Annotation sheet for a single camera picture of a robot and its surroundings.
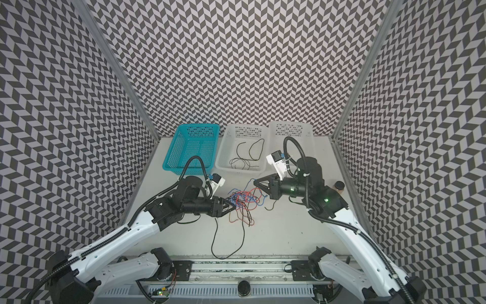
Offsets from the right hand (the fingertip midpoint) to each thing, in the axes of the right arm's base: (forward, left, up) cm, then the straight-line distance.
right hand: (257, 183), depth 63 cm
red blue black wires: (-3, +4, -9) cm, 10 cm away
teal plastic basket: (+50, +34, -30) cm, 68 cm away
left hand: (-4, +9, -10) cm, 14 cm away
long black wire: (-10, +7, -32) cm, 34 cm away
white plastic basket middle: (+43, +7, -31) cm, 53 cm away
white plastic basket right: (+49, -30, -25) cm, 63 cm away
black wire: (+40, -4, -26) cm, 47 cm away
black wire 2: (+29, +12, -26) cm, 41 cm away
